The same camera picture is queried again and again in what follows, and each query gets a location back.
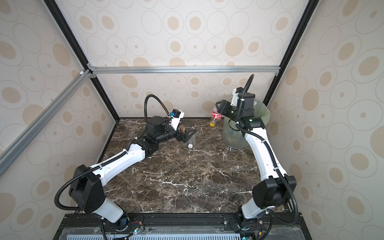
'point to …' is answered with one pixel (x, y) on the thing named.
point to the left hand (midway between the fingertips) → (194, 124)
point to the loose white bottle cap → (190, 146)
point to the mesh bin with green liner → (233, 136)
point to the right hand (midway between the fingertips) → (219, 104)
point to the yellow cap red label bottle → (215, 116)
